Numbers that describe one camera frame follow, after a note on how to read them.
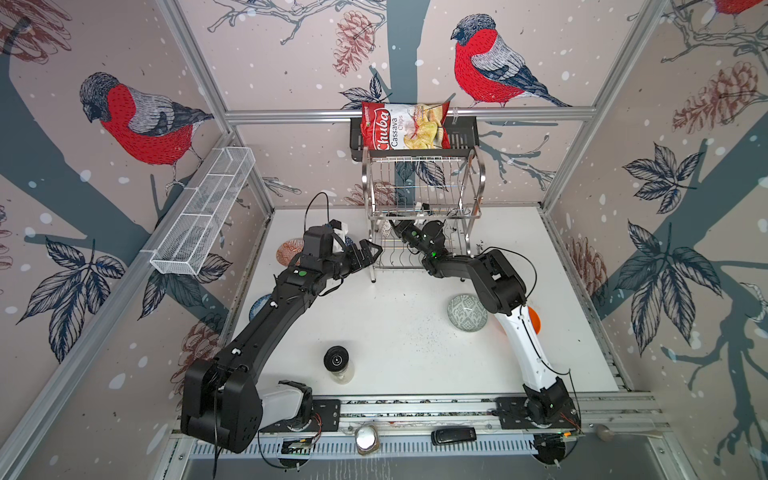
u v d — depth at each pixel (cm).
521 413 72
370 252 71
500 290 64
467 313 90
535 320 85
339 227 75
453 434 67
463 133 95
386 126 88
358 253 71
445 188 121
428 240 84
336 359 72
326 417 73
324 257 64
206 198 81
